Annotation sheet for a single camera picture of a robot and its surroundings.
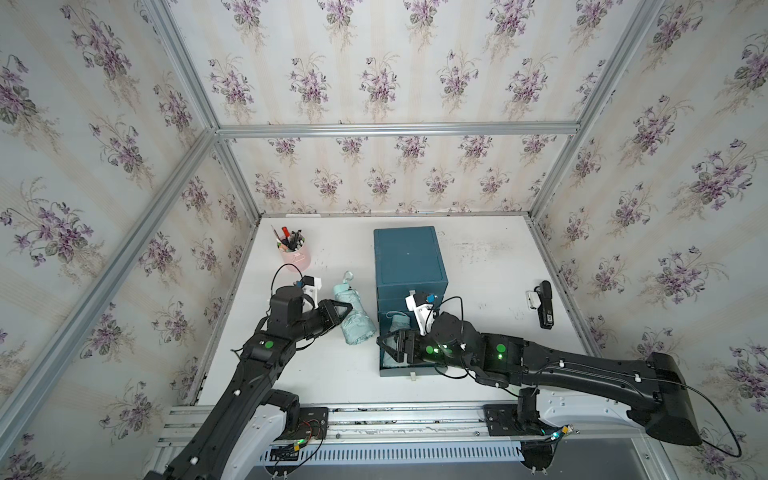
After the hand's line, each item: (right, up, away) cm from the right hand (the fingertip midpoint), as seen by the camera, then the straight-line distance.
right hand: (388, 344), depth 65 cm
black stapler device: (+49, +2, +25) cm, 55 cm away
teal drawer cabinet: (+5, +18, +14) cm, 23 cm away
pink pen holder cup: (-30, +20, +30) cm, 47 cm away
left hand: (-9, +5, +10) cm, 14 cm away
